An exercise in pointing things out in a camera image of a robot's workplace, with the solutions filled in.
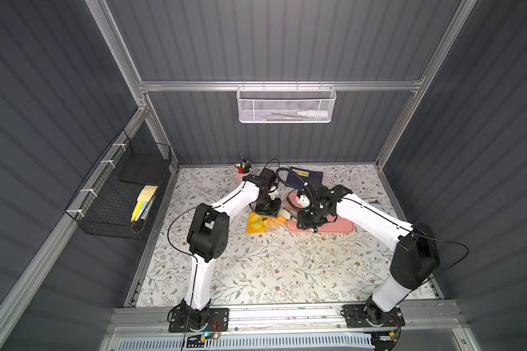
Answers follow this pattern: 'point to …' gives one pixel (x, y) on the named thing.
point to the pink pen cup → (242, 169)
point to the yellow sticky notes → (143, 199)
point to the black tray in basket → (147, 168)
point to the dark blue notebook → (309, 177)
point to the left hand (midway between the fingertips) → (280, 217)
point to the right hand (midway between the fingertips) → (303, 224)
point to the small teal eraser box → (375, 202)
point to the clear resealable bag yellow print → (258, 224)
